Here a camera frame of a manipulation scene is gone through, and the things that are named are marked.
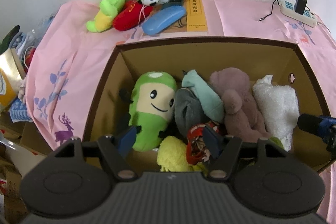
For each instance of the green cloth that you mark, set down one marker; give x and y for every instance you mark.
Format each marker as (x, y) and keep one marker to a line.
(276, 141)

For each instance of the yellow green corn plush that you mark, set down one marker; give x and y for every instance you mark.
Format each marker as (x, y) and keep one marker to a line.
(109, 9)

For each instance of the clutter pile beside table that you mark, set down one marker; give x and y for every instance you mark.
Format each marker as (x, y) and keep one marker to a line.
(17, 50)

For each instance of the white fluffy towel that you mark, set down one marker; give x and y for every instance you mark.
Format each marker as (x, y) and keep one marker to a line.
(279, 106)

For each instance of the red plush toy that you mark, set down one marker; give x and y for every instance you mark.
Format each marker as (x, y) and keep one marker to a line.
(131, 16)

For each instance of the red floral cloth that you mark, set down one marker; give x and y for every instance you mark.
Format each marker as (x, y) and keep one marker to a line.
(196, 150)

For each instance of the light blue zip pouch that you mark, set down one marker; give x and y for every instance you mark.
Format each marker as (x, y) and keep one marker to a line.
(211, 102)

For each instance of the green avocado plush toy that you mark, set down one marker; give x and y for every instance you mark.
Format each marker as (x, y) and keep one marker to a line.
(151, 108)

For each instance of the pink patterned tablecloth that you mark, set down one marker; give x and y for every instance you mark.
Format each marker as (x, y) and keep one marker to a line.
(268, 185)

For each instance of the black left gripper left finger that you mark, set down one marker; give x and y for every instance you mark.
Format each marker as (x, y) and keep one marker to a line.
(114, 150)

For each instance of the blue glasses case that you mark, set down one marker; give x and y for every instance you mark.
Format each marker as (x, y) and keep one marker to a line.
(163, 19)

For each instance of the mauve plush bear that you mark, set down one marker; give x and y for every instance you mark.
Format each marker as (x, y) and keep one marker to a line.
(242, 117)

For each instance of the yellow book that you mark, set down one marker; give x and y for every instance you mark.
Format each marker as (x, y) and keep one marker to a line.
(193, 22)

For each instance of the yellow fluffy cloth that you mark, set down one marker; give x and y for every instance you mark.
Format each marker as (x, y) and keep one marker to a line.
(171, 156)

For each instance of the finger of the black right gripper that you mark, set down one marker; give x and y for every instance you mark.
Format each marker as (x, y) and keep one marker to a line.
(321, 126)

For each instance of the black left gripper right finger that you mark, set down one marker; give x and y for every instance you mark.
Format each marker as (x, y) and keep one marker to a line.
(224, 150)

